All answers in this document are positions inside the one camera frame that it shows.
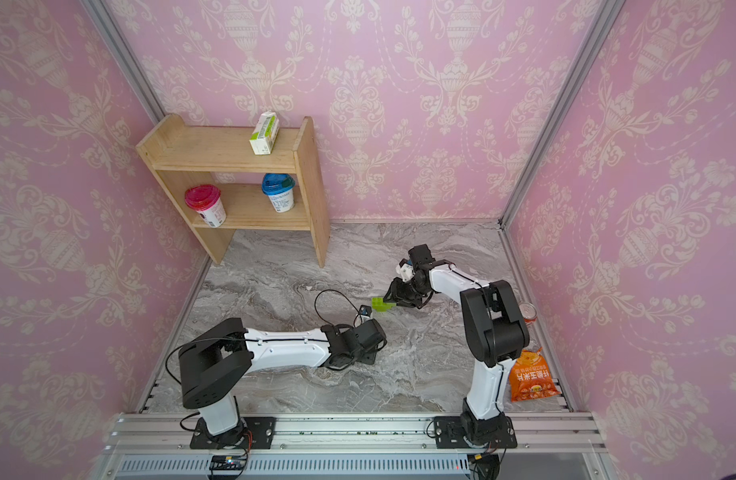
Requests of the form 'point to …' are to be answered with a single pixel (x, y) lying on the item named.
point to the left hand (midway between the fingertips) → (371, 350)
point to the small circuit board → (227, 463)
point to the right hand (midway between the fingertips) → (391, 299)
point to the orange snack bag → (530, 378)
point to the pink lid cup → (206, 200)
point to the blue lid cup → (280, 189)
